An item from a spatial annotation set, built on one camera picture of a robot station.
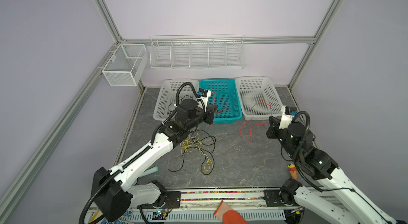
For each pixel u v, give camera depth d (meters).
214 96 1.16
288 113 0.56
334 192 0.45
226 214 0.70
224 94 1.16
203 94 0.61
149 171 0.81
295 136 0.48
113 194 0.37
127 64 1.03
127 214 0.71
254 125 1.00
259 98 1.13
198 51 0.99
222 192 0.77
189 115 0.55
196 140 0.91
